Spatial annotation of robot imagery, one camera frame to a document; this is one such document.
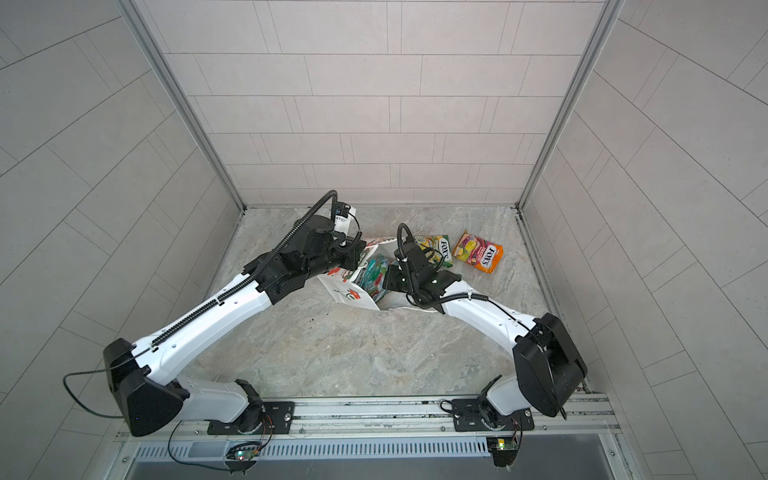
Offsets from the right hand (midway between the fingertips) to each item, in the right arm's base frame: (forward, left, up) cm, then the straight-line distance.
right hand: (382, 277), depth 82 cm
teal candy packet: (+2, +3, -2) cm, 4 cm away
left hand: (+1, +1, +16) cm, 16 cm away
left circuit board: (-37, +32, -10) cm, 50 cm away
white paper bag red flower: (-6, +9, +8) cm, 14 cm away
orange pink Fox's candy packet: (+14, -32, -10) cm, 36 cm away
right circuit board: (-39, -26, -15) cm, 49 cm away
